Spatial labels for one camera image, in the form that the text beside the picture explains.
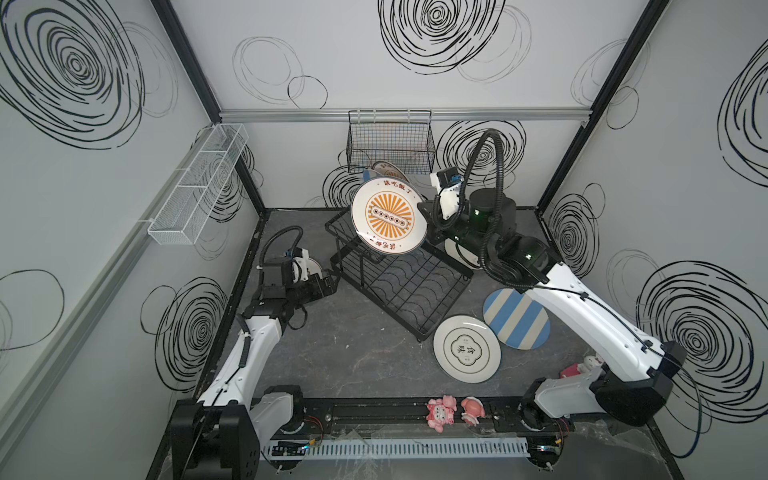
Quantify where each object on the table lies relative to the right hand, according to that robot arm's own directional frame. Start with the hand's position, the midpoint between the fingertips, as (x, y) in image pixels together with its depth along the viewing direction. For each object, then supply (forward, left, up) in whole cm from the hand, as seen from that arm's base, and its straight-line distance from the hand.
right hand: (419, 202), depth 63 cm
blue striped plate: (+19, +13, -8) cm, 24 cm away
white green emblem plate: (-16, -16, -42) cm, 48 cm away
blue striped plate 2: (-7, -32, -43) cm, 54 cm away
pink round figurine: (-32, -15, -40) cm, 53 cm away
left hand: (-2, +24, -27) cm, 36 cm away
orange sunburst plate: (+22, +7, -8) cm, 25 cm away
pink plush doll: (-33, -6, -39) cm, 51 cm away
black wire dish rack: (+1, 0, -40) cm, 40 cm away
